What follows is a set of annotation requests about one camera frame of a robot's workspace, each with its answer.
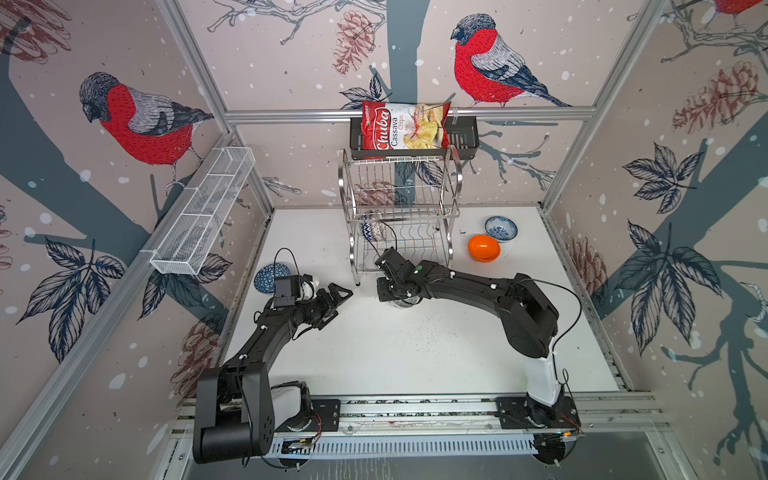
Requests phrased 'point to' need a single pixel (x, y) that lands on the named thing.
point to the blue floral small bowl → (502, 228)
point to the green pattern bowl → (407, 302)
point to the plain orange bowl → (484, 248)
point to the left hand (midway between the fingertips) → (343, 301)
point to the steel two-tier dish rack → (403, 203)
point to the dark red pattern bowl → (379, 231)
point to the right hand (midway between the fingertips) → (377, 298)
